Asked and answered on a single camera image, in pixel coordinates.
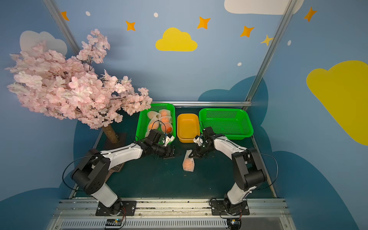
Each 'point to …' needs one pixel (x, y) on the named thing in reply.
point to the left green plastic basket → (143, 120)
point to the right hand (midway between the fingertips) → (191, 155)
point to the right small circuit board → (234, 222)
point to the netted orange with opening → (166, 128)
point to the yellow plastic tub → (188, 127)
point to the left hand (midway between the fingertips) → (179, 153)
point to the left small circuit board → (114, 222)
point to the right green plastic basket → (235, 123)
